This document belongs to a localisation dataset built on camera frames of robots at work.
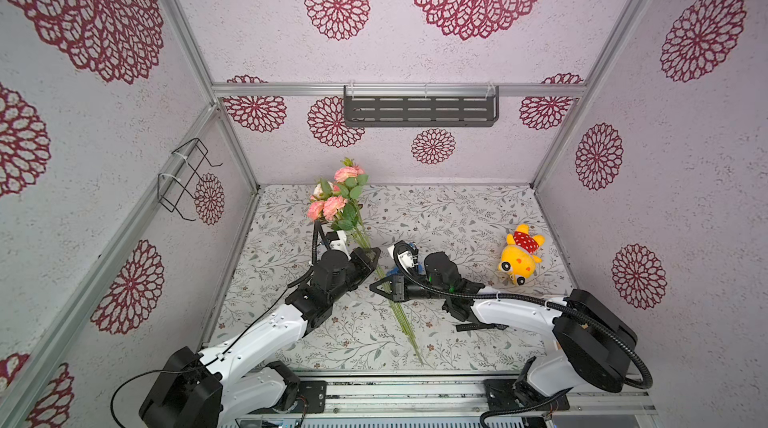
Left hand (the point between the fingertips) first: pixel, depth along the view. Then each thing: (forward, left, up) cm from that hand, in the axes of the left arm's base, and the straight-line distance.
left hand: (383, 251), depth 78 cm
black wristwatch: (-13, -27, -20) cm, 36 cm away
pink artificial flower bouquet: (+10, +12, +8) cm, 18 cm away
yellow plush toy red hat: (+7, -42, -14) cm, 45 cm away
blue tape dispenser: (-1, -7, +5) cm, 9 cm away
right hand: (-9, +3, -2) cm, 10 cm away
